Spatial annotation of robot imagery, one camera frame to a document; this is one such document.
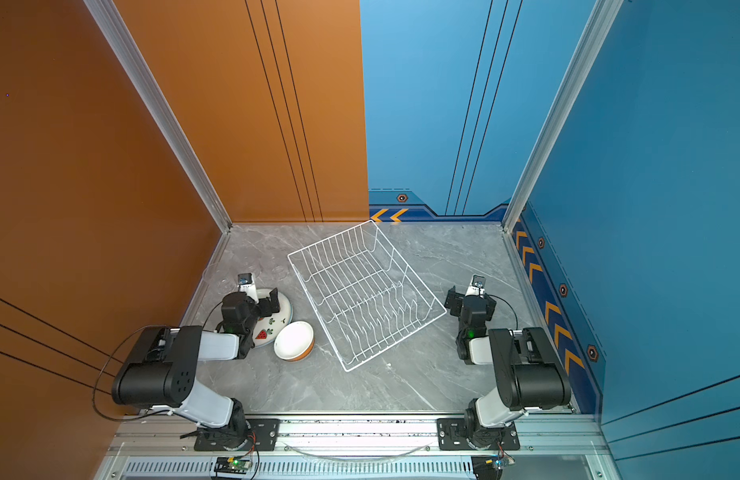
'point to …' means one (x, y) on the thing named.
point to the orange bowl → (294, 340)
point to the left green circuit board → (232, 465)
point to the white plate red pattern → (270, 326)
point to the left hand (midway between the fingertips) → (261, 287)
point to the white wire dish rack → (364, 295)
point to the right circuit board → (490, 467)
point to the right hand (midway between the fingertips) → (467, 290)
